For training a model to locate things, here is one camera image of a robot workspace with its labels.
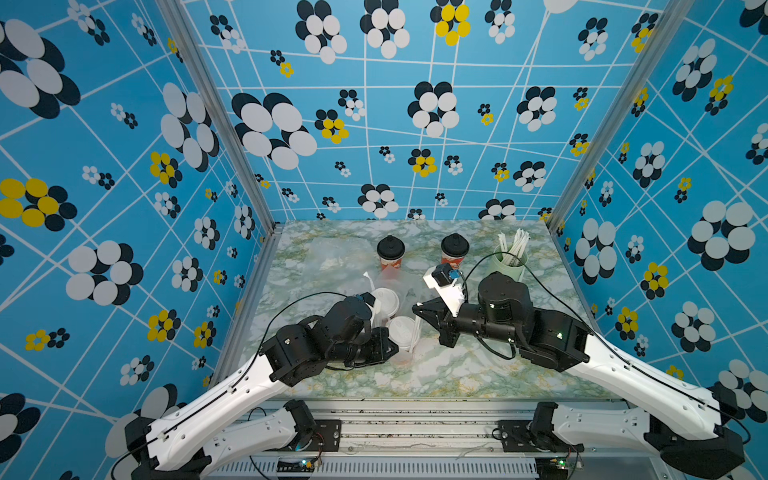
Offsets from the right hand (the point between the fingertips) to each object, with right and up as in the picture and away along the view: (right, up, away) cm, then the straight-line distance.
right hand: (419, 308), depth 60 cm
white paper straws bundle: (+33, +10, +34) cm, 49 cm away
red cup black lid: (-6, +12, +31) cm, 33 cm away
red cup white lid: (-7, -3, +20) cm, 21 cm away
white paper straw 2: (0, -7, +8) cm, 10 cm away
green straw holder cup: (+33, +5, +34) cm, 48 cm away
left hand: (-3, -9, +3) cm, 10 cm away
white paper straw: (-12, +4, +18) cm, 22 cm away
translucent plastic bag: (-25, +7, +45) cm, 52 cm away
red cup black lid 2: (+13, +12, +31) cm, 36 cm away
